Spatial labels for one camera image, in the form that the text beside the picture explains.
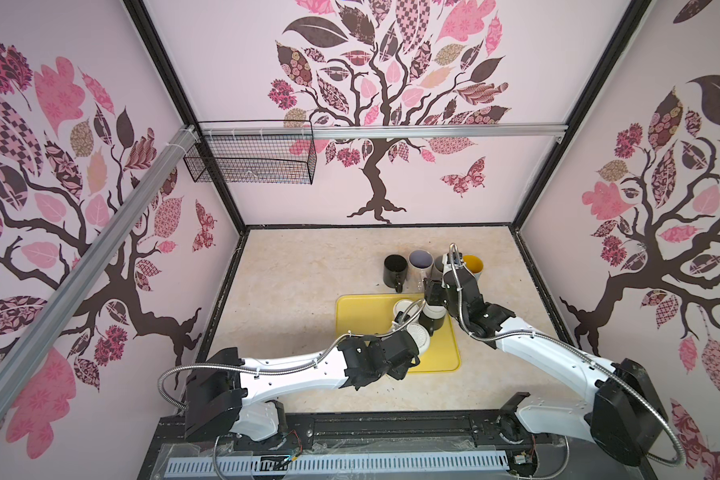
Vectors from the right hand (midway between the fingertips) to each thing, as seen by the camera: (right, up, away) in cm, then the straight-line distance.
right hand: (431, 277), depth 83 cm
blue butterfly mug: (+17, +3, +14) cm, 22 cm away
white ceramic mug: (-4, -17, -2) cm, 17 cm away
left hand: (-11, -21, -6) cm, 24 cm away
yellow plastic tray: (-20, -14, +15) cm, 29 cm away
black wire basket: (-66, +46, +39) cm, 89 cm away
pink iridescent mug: (-1, +3, +12) cm, 12 cm away
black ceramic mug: (-9, 0, +17) cm, 19 cm away
